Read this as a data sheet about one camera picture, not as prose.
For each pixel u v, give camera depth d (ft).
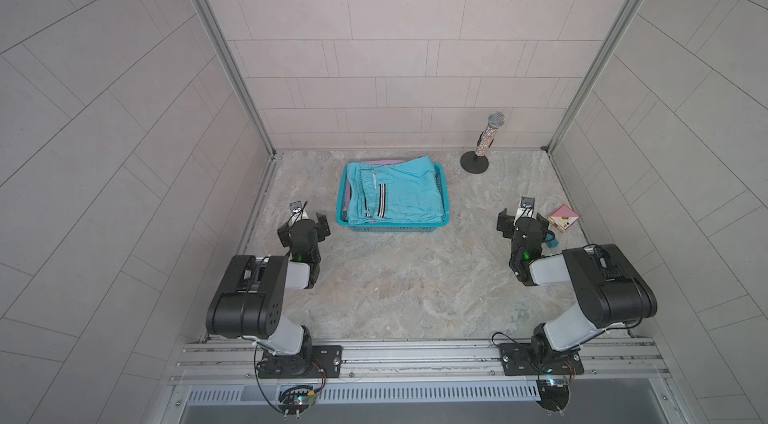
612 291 1.48
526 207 2.57
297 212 2.54
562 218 3.16
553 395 2.23
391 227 2.92
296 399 2.12
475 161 3.67
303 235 2.23
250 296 1.43
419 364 2.35
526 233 2.27
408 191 3.00
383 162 3.19
